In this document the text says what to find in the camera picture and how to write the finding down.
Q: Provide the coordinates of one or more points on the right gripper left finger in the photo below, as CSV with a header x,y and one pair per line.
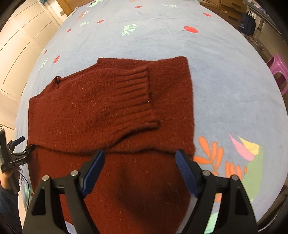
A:
x,y
45,214

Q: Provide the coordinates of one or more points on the dark red knit sweater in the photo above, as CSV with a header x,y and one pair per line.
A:
x,y
139,113

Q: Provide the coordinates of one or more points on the person's left hand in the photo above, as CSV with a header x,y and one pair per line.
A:
x,y
5,179

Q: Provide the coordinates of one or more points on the light blue patterned bedsheet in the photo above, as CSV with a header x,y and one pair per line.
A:
x,y
240,120

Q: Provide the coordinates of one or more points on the white wardrobe doors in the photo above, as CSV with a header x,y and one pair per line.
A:
x,y
23,39

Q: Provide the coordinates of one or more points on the purple plastic stool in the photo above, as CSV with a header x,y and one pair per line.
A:
x,y
278,66

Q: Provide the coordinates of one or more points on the wooden headboard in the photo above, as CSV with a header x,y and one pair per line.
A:
x,y
69,5

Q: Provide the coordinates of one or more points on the dark navy hanging bag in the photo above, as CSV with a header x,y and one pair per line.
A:
x,y
247,24

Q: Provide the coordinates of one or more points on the wooden drawer cabinet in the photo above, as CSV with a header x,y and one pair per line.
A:
x,y
229,10

